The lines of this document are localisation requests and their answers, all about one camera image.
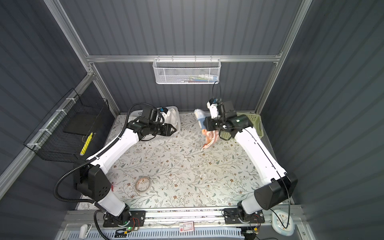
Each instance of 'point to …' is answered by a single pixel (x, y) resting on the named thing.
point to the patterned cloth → (211, 137)
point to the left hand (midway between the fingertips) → (173, 129)
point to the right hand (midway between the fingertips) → (207, 123)
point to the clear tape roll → (142, 184)
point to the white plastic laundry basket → (138, 114)
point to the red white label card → (188, 226)
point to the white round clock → (286, 220)
